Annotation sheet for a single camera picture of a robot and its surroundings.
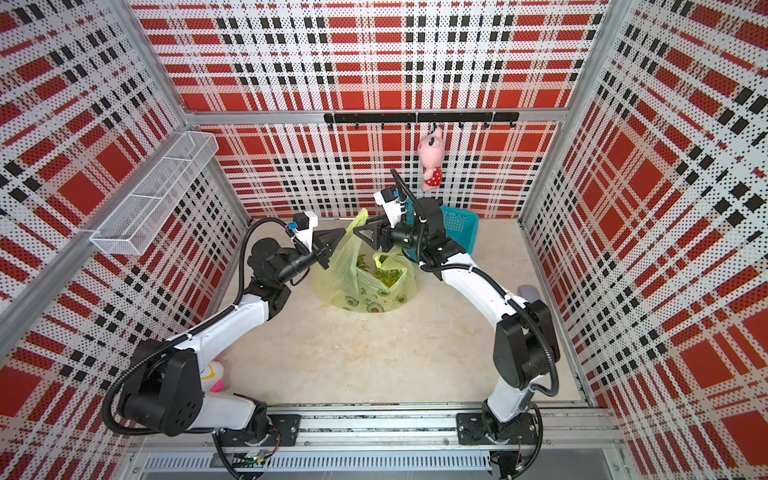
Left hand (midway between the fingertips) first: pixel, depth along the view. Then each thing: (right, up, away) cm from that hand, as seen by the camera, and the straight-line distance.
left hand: (348, 229), depth 76 cm
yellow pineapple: (+10, -13, +8) cm, 19 cm away
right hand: (+4, +1, -2) cm, 4 cm away
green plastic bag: (+3, -14, +4) cm, 15 cm away
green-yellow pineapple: (+3, -9, +3) cm, 9 cm away
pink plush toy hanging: (+23, +26, +15) cm, 38 cm away
